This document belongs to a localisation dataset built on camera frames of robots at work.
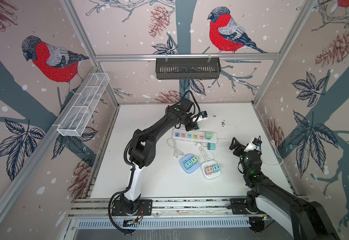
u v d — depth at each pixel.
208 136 0.94
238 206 0.74
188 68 1.04
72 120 0.71
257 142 0.71
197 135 0.98
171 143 0.98
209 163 0.86
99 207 0.76
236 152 0.77
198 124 0.88
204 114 0.80
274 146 1.00
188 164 0.81
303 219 0.41
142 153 0.54
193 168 0.84
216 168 0.80
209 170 0.79
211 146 0.95
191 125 0.81
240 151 0.76
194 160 0.83
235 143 0.81
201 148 0.93
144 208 0.73
